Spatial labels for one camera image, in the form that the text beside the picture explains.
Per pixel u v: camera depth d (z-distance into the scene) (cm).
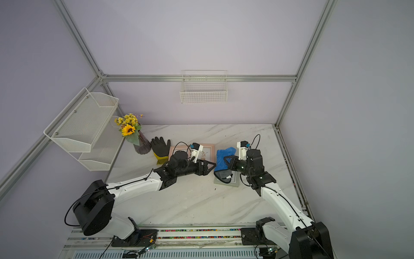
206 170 71
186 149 73
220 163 77
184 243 73
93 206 43
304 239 39
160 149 104
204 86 95
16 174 51
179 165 64
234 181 90
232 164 75
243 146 72
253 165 61
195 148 73
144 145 101
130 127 86
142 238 73
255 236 73
